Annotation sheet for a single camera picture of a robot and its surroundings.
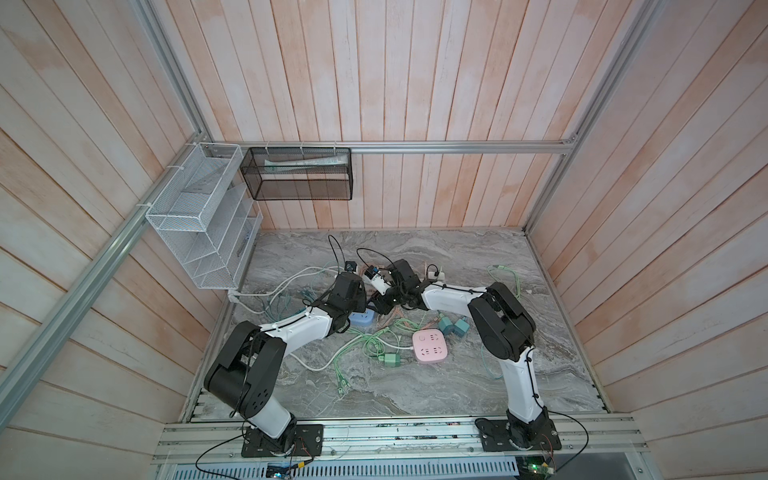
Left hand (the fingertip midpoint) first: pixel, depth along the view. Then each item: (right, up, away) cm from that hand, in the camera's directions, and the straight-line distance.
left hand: (357, 296), depth 93 cm
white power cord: (-26, +2, +10) cm, 28 cm away
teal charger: (+28, -9, -3) cm, 29 cm away
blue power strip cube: (+2, -7, 0) cm, 8 cm away
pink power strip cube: (+22, -14, -5) cm, 27 cm away
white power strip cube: (+26, +6, +2) cm, 27 cm away
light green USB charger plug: (+11, -17, -9) cm, 22 cm away
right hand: (+4, -2, +5) cm, 7 cm away
